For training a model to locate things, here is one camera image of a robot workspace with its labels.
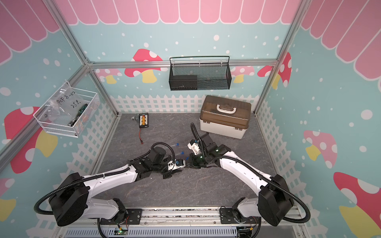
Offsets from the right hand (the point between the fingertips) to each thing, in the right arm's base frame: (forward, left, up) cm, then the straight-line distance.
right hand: (185, 166), depth 76 cm
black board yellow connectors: (+44, +34, -12) cm, 57 cm away
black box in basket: (+47, +1, +19) cm, 50 cm away
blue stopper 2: (+17, +3, -17) cm, 24 cm away
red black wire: (+26, +32, -14) cm, 44 cm away
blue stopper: (+23, +7, -15) cm, 29 cm away
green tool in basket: (+14, +53, +19) cm, 58 cm away
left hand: (+2, +4, -7) cm, 8 cm away
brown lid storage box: (+30, -24, +4) cm, 39 cm away
